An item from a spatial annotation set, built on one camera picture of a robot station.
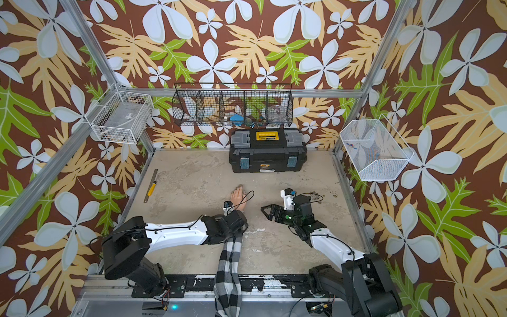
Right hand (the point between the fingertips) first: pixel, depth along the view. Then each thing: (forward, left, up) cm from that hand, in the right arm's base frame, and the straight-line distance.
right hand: (266, 210), depth 84 cm
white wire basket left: (+32, +63, +25) cm, 75 cm away
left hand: (-4, +11, -6) cm, 13 cm away
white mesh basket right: (+18, -48, +17) cm, 54 cm away
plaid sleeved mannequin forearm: (-29, +15, -2) cm, 33 cm away
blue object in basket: (+40, +13, +19) cm, 47 cm away
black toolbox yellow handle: (+29, -2, +8) cm, 30 cm away
